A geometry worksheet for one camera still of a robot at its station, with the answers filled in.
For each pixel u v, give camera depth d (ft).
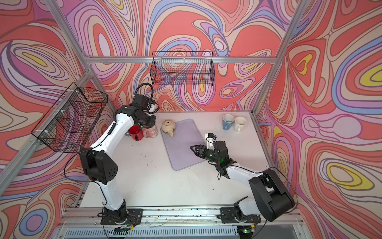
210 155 2.42
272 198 1.39
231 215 2.43
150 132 3.21
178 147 3.33
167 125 3.32
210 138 2.56
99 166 1.57
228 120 3.43
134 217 2.37
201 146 2.50
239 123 3.33
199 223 2.36
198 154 2.47
